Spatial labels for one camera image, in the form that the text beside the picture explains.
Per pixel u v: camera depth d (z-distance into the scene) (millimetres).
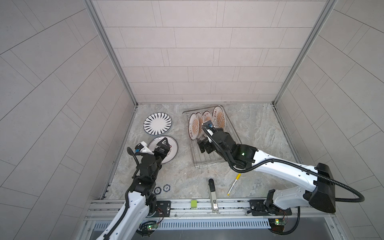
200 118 934
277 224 679
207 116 965
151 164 575
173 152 889
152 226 647
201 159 863
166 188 772
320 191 381
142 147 679
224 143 504
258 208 710
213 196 720
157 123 1030
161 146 693
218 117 967
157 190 769
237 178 805
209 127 579
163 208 708
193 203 725
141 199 532
